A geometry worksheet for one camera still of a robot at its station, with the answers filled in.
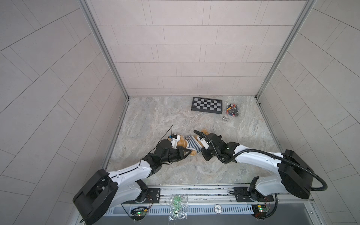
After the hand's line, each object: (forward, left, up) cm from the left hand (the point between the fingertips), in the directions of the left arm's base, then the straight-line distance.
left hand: (194, 153), depth 76 cm
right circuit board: (-25, -32, -10) cm, 41 cm away
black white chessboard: (+41, -12, -8) cm, 44 cm away
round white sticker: (-24, -11, -9) cm, 28 cm away
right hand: (+3, -4, -7) cm, 8 cm away
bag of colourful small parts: (+37, -30, -8) cm, 48 cm away
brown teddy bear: (+6, +7, +1) cm, 9 cm away
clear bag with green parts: (-23, +8, -9) cm, 26 cm away
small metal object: (+30, -23, -9) cm, 39 cm away
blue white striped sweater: (+6, +1, -1) cm, 6 cm away
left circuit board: (-27, +27, -7) cm, 39 cm away
